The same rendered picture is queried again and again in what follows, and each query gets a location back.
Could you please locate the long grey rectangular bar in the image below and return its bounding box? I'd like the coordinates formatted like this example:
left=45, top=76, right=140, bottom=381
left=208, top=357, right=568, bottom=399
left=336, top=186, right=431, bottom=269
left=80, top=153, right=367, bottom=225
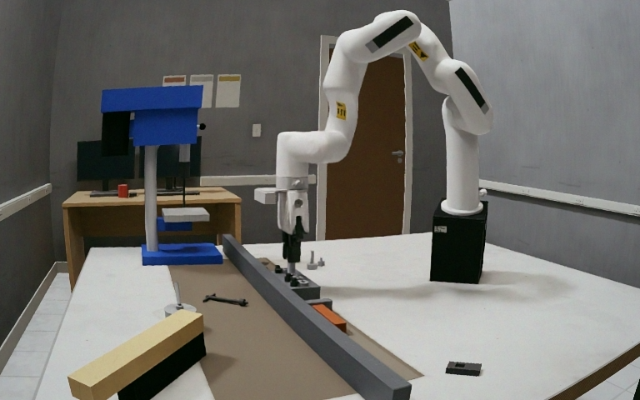
left=222, top=234, right=413, bottom=400

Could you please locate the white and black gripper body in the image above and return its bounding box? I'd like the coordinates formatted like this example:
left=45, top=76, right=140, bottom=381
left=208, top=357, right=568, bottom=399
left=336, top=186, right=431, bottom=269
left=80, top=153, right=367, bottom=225
left=277, top=189, right=309, bottom=235

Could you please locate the blue drill press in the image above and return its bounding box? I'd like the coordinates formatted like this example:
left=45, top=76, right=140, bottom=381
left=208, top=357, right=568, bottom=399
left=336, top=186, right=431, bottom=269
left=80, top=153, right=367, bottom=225
left=101, top=85, right=223, bottom=266

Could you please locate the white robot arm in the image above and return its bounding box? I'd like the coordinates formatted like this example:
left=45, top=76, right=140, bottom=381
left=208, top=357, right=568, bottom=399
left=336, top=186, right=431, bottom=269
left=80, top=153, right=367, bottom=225
left=254, top=10, right=494, bottom=216

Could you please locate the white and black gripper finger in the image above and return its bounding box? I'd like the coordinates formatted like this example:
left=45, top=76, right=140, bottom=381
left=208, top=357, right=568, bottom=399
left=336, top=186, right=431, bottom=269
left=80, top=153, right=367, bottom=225
left=287, top=216, right=303, bottom=263
left=282, top=231, right=289, bottom=260

